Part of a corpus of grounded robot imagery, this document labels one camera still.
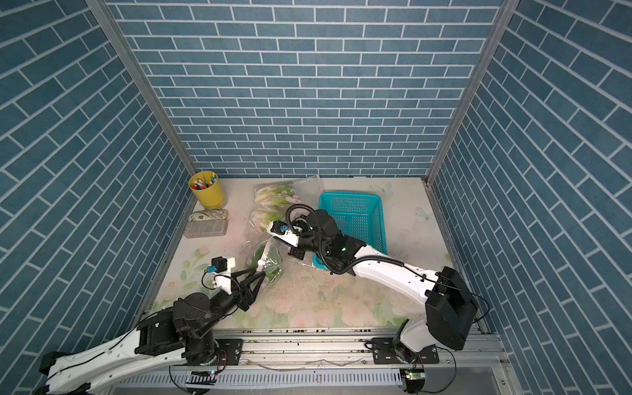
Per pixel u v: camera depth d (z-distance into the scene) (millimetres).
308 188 1148
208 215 1042
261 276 661
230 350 740
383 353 738
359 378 770
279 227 594
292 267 914
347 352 753
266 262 682
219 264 567
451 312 420
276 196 1012
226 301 593
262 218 973
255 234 963
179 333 512
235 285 599
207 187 1010
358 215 1073
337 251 565
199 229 992
